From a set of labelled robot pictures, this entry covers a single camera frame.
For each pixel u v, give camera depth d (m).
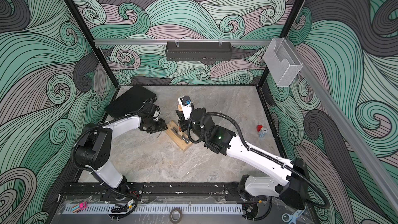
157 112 0.81
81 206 0.68
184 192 0.74
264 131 0.88
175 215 0.67
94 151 0.47
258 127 0.99
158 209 0.70
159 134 0.93
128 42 1.81
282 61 0.78
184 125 0.60
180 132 0.81
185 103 0.55
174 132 0.88
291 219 0.66
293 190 0.36
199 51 1.03
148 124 0.77
